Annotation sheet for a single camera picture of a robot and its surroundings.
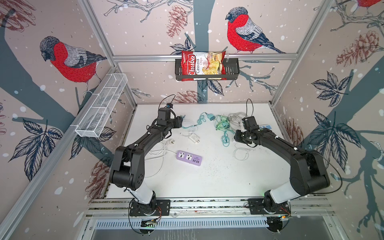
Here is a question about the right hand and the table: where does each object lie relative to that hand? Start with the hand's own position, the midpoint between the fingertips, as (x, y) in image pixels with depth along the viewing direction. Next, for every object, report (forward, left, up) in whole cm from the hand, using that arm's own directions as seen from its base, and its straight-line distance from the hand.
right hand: (234, 138), depth 91 cm
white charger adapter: (+2, +26, -4) cm, 26 cm away
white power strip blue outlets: (+15, -25, -6) cm, 29 cm away
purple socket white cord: (-8, +47, -5) cm, 48 cm away
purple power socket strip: (-12, +28, -4) cm, 31 cm away
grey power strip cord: (+22, -5, -6) cm, 23 cm away
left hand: (+8, +35, +10) cm, 38 cm away
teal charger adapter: (+22, +14, -5) cm, 27 cm away
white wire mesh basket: (+2, +75, +27) cm, 79 cm away
